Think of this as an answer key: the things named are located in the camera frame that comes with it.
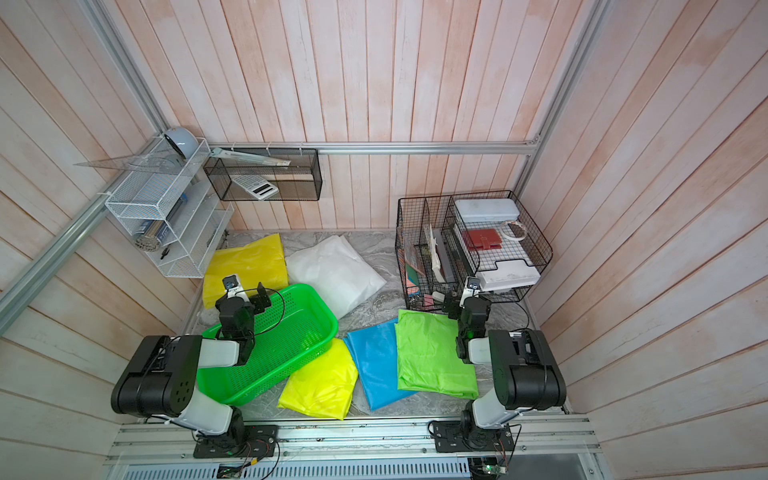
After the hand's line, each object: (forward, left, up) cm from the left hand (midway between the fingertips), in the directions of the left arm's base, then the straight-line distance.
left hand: (249, 289), depth 93 cm
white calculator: (+29, 0, +18) cm, 34 cm away
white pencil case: (+22, -77, +14) cm, 82 cm away
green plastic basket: (-7, -16, -7) cm, 19 cm away
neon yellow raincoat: (-28, -27, -5) cm, 39 cm away
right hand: (+1, -70, -2) cm, 70 cm away
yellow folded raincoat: (+16, +2, -6) cm, 17 cm away
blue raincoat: (-19, -40, -5) cm, 45 cm away
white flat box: (-1, -79, +10) cm, 80 cm away
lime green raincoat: (-20, -56, -4) cm, 59 cm away
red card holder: (+9, -73, +14) cm, 75 cm away
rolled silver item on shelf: (+1, +19, +22) cm, 29 cm away
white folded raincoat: (+10, -27, -3) cm, 28 cm away
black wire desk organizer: (+10, -60, +5) cm, 61 cm away
